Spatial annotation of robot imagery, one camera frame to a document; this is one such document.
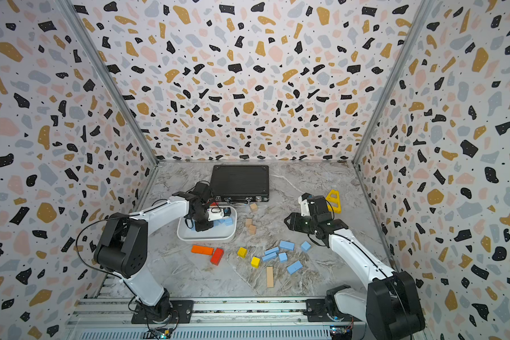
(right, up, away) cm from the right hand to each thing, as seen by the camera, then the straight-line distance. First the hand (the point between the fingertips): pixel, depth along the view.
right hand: (289, 221), depth 85 cm
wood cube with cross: (-17, -2, +10) cm, 20 cm away
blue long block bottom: (+2, -18, -1) cm, 18 cm away
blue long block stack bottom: (-8, -15, +1) cm, 17 cm away
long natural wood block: (-8, -22, -5) cm, 24 cm away
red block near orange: (-29, -15, +1) cm, 33 cm away
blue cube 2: (+7, -11, +3) cm, 14 cm away
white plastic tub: (-29, -6, +9) cm, 31 cm away
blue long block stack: (-6, -13, +3) cm, 14 cm away
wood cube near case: (-15, +3, +15) cm, 22 cm away
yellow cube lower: (-13, -16, -1) cm, 21 cm away
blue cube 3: (-3, -15, +1) cm, 15 cm away
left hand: (-34, -1, +9) cm, 35 cm away
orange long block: (-36, -12, +3) cm, 38 cm away
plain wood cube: (-16, -6, +9) cm, 19 cm away
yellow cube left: (-19, -13, +1) cm, 23 cm away
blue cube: (-26, -2, +10) cm, 28 cm away
